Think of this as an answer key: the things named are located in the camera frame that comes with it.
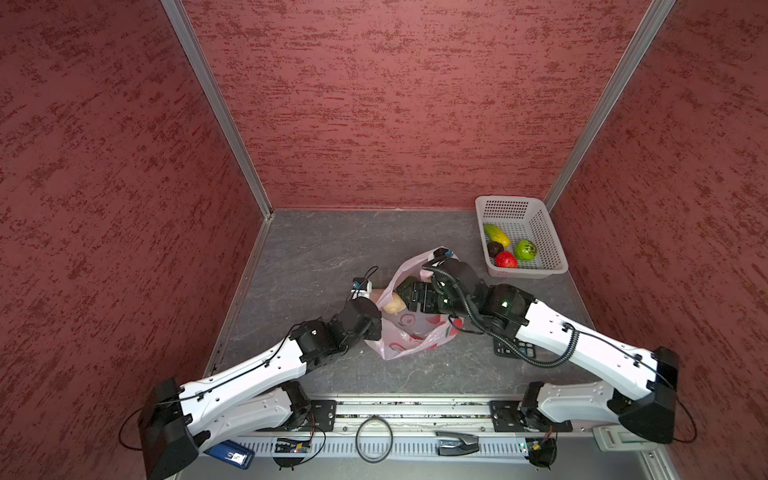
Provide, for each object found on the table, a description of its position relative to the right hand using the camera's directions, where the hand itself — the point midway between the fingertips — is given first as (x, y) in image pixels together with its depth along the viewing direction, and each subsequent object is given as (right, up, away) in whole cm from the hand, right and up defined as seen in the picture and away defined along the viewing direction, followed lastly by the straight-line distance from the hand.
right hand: (414, 301), depth 71 cm
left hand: (-10, -7, +7) cm, 14 cm away
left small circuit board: (-32, -37, +2) cm, 49 cm away
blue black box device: (-42, -34, -4) cm, 54 cm away
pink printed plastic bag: (0, -13, +17) cm, 22 cm away
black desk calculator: (+27, -17, +14) cm, 35 cm away
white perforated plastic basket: (+47, +23, +47) cm, 71 cm away
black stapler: (+10, -34, -1) cm, 35 cm away
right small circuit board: (+31, -37, 0) cm, 48 cm away
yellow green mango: (+34, +17, +38) cm, 53 cm away
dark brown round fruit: (+31, +12, +33) cm, 46 cm away
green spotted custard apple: (+41, +11, +29) cm, 51 cm away
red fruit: (+33, +8, +27) cm, 44 cm away
